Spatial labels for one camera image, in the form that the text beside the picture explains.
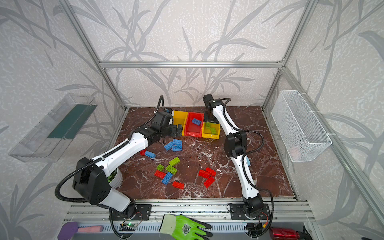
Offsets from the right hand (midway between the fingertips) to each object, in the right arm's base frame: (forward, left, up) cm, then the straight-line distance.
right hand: (210, 116), depth 103 cm
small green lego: (-34, +31, -6) cm, 46 cm away
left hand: (-15, +20, +12) cm, 27 cm away
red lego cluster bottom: (-42, +3, -7) cm, 43 cm away
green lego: (-7, -2, -8) cm, 10 cm away
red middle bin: (-4, +13, -9) cm, 17 cm away
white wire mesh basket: (-34, -36, +27) cm, 56 cm away
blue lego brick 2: (-26, +38, -5) cm, 46 cm away
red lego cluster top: (-37, +1, -6) cm, 37 cm away
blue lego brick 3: (-40, +26, -6) cm, 48 cm away
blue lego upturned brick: (-21, +23, -8) cm, 31 cm away
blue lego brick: (+1, +10, -6) cm, 12 cm away
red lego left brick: (-38, +30, -6) cm, 49 cm away
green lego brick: (-3, +2, -6) cm, 7 cm away
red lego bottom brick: (-44, +19, -6) cm, 48 cm away
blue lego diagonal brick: (-19, +28, -6) cm, 35 cm away
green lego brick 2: (-35, +24, -8) cm, 43 cm away
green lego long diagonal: (-30, +23, -8) cm, 39 cm away
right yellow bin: (-9, +3, -6) cm, 11 cm away
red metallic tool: (-65, -31, -6) cm, 72 cm away
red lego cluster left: (-38, +5, -7) cm, 39 cm away
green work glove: (-63, +15, -7) cm, 65 cm away
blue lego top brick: (-17, +23, -7) cm, 29 cm away
